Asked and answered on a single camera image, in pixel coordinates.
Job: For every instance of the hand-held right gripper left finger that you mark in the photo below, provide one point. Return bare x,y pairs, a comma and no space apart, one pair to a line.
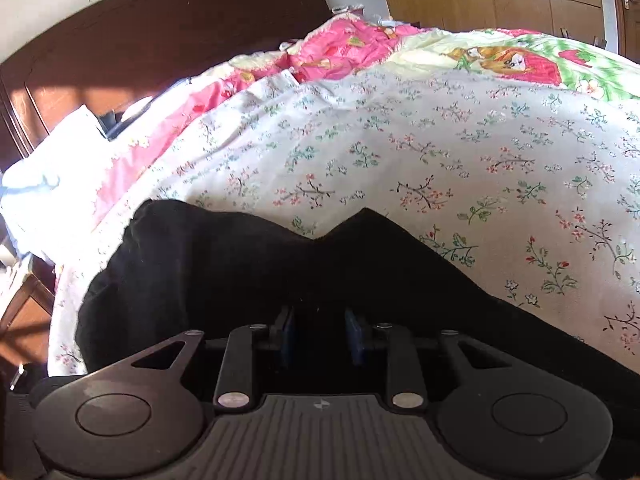
287,340

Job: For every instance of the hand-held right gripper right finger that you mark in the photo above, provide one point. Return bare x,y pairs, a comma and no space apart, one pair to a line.
355,340

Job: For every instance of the black pants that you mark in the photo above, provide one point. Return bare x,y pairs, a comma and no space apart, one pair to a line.
200,270

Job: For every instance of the floral printed blanket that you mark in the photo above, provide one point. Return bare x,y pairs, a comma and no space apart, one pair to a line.
400,135

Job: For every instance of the wooden nightstand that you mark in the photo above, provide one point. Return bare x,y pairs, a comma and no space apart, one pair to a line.
25,310

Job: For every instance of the dark cloth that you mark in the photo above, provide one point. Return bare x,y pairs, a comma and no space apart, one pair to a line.
122,120

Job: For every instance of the white pillow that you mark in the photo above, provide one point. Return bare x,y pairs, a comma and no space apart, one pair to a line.
50,185

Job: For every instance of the dark wooden headboard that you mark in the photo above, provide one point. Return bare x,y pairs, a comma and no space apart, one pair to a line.
150,35

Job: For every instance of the wooden wardrobe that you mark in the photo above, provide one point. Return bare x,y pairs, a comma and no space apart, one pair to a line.
475,0

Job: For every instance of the wooden door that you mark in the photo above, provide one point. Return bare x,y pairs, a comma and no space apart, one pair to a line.
631,15

